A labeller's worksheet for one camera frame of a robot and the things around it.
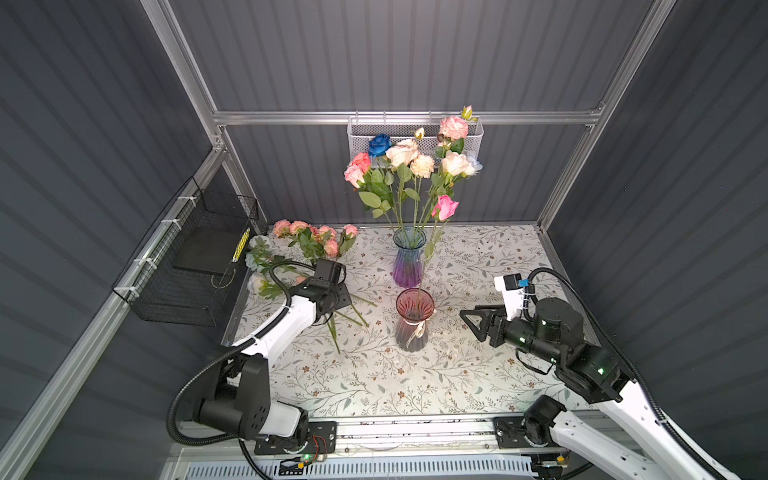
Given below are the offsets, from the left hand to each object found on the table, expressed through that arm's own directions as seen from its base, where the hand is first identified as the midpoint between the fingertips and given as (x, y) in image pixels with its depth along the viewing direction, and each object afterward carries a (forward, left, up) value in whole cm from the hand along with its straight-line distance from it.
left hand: (339, 296), depth 89 cm
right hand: (-18, -33, +17) cm, 41 cm away
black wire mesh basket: (-3, +35, +19) cm, 40 cm away
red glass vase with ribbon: (-11, -21, +10) cm, 26 cm away
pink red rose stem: (+20, -13, +23) cm, 33 cm away
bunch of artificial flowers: (+30, +18, -7) cm, 36 cm away
